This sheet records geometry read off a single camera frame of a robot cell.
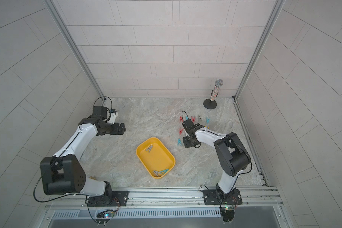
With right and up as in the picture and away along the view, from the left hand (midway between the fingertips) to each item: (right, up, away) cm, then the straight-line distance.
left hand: (120, 126), depth 87 cm
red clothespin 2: (+47, +3, +18) cm, 50 cm away
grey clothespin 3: (+24, -25, -9) cm, 35 cm away
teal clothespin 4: (+28, -24, -9) cm, 38 cm away
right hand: (+43, -12, +6) cm, 45 cm away
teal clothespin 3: (+37, -10, +4) cm, 38 cm away
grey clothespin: (+52, +4, +17) cm, 54 cm away
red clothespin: (+38, +4, +17) cm, 42 cm away
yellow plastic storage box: (+22, -18, -3) cm, 29 cm away
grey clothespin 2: (+18, -14, +1) cm, 22 cm away
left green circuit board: (+2, -39, -22) cm, 45 cm away
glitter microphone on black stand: (+62, +15, +24) cm, 68 cm away
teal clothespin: (+42, +5, +15) cm, 45 cm away
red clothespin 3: (+38, -4, +9) cm, 39 cm away
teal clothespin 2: (+57, +3, +14) cm, 59 cm away
